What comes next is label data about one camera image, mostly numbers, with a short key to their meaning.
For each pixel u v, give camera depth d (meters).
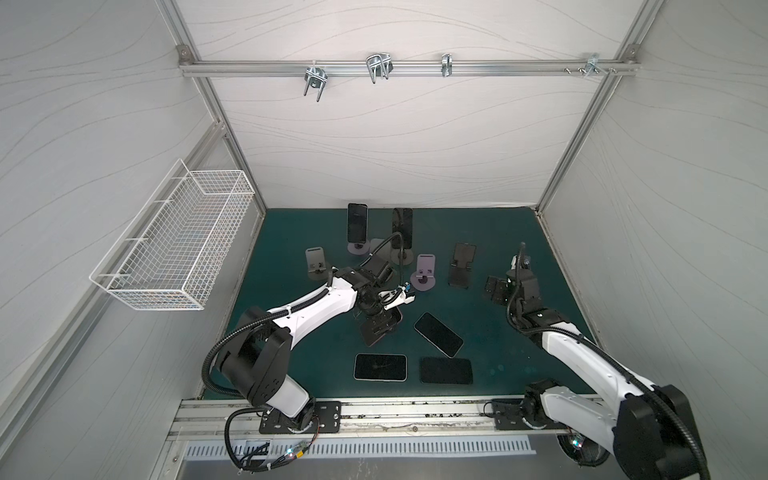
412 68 0.78
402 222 0.96
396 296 0.72
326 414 0.74
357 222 1.02
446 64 0.78
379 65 0.77
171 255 0.68
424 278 0.98
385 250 0.98
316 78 0.80
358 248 1.05
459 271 1.05
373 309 0.72
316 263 0.96
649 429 0.39
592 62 0.77
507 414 0.74
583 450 0.73
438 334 0.90
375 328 0.74
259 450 0.72
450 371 0.81
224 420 0.66
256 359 0.43
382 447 0.70
